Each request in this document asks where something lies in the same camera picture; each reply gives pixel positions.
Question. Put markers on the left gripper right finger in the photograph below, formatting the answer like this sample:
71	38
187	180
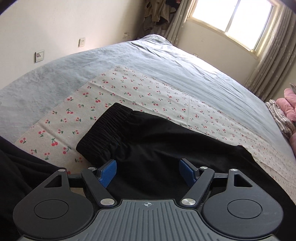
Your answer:
198	180

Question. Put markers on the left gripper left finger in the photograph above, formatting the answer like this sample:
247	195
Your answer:
97	180

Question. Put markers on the black pants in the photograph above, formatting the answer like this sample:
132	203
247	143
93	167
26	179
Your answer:
148	149

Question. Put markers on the cherry print bed sheet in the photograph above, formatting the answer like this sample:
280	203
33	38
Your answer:
55	136

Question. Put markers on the black garment at edge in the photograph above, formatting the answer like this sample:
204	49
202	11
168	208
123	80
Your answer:
20	174

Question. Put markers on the striped folded cloth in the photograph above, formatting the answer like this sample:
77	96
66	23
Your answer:
278	118

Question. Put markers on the pink folded blanket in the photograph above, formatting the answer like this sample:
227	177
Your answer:
287	106

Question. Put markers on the right grey curtain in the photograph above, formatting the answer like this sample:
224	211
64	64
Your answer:
276	59

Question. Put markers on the grey curtain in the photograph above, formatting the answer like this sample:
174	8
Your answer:
176	25
276	59

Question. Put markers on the left grey curtain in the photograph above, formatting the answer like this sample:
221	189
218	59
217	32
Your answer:
176	25

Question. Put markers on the bright window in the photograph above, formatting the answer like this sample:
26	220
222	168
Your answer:
247	23

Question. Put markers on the hanging clothes in corner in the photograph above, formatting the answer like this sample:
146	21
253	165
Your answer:
158	16

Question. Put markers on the white wall switch panel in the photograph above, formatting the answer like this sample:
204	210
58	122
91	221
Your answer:
39	56

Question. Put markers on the white wall socket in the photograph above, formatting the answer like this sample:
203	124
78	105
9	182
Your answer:
82	42

